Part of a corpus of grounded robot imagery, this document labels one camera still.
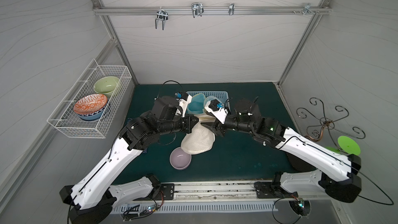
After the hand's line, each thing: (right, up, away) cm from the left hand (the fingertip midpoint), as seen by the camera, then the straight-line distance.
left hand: (198, 121), depth 61 cm
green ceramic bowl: (-45, +15, +13) cm, 49 cm away
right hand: (+2, +2, +1) cm, 3 cm away
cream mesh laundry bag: (+1, -8, +4) cm, 9 cm away
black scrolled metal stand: (+54, -1, +2) cm, 54 cm away
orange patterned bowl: (-45, +7, +3) cm, 46 cm away
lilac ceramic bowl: (-11, -24, +20) cm, 33 cm away
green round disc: (+55, -8, -5) cm, 56 cm away
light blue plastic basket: (+16, +11, +47) cm, 51 cm away
